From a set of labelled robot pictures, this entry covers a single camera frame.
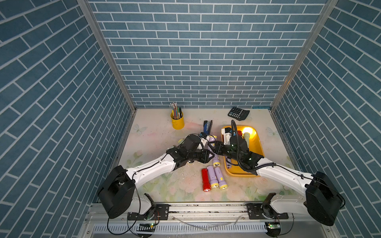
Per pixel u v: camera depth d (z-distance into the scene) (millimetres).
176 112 1021
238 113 1155
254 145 985
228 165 678
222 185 796
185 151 622
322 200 414
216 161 886
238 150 600
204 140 737
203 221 718
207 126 1077
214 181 808
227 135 736
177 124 1025
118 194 420
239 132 1044
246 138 992
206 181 824
